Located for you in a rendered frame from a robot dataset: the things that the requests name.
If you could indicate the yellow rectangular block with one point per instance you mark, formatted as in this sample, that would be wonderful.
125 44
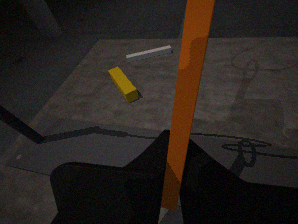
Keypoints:
126 88

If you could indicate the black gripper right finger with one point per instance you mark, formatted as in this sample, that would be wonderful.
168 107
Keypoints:
211 194

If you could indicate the orange handle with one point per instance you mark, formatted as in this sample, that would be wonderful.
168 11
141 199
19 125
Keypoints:
197 23

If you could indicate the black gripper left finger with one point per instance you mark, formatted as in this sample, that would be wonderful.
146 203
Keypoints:
133 189

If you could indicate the grey flat bar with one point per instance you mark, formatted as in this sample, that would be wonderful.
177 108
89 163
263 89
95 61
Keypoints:
148 53

